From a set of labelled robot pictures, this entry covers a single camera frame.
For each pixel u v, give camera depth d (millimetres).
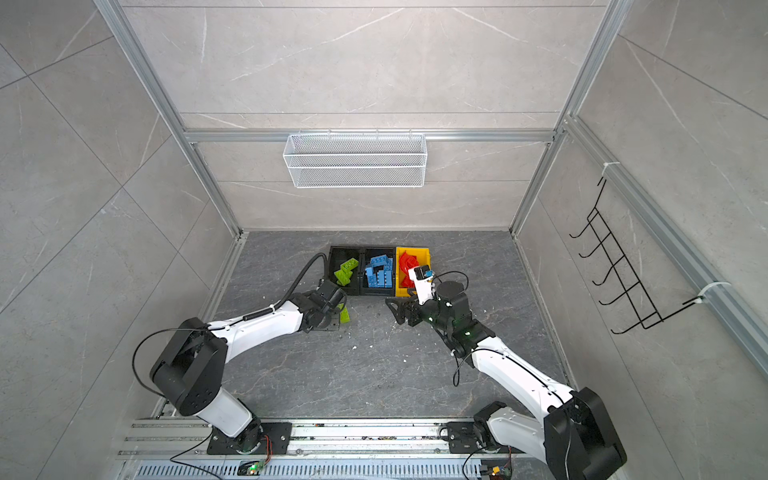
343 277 1039
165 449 730
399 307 701
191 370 445
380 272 1037
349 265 1061
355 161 1005
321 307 680
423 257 1045
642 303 646
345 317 927
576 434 397
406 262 1009
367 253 1096
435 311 671
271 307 573
